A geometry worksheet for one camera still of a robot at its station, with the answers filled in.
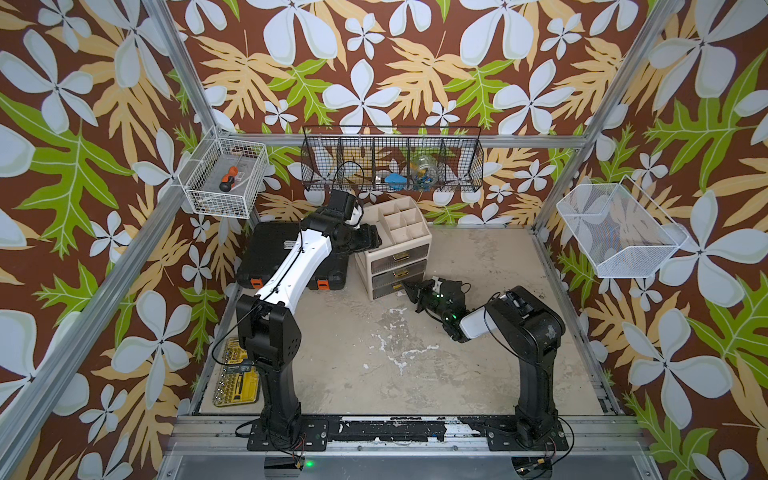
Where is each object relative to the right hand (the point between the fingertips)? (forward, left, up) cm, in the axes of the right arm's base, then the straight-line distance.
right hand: (399, 280), depth 93 cm
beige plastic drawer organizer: (+2, -1, +12) cm, 12 cm away
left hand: (+5, +8, +13) cm, 16 cm away
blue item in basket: (+25, +1, +19) cm, 32 cm away
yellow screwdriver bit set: (-29, +45, -7) cm, 54 cm away
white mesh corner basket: (+5, -61, +18) cm, 64 cm away
